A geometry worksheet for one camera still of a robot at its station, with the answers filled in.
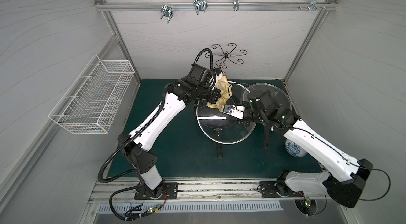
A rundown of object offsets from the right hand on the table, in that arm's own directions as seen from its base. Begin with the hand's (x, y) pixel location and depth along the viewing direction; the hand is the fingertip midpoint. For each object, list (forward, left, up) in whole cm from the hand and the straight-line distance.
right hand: (234, 106), depth 72 cm
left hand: (+4, +7, +4) cm, 9 cm away
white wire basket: (-4, +63, +4) cm, 64 cm away
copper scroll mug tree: (+34, +3, +4) cm, 34 cm away
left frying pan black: (-7, +8, -6) cm, 12 cm away
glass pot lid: (+21, -34, -21) cm, 45 cm away
